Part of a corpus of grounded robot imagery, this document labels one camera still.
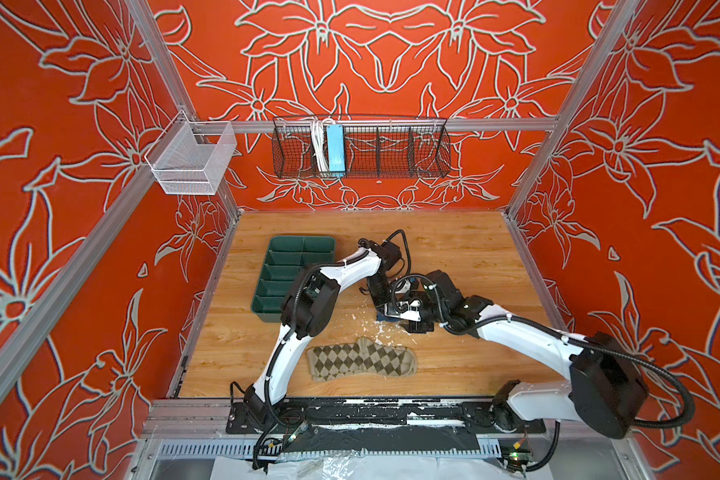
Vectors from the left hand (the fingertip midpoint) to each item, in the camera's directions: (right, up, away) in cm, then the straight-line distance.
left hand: (388, 309), depth 92 cm
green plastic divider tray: (-34, +16, +8) cm, 39 cm away
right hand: (+2, +3, -8) cm, 9 cm away
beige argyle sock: (-8, -11, -10) cm, 17 cm away
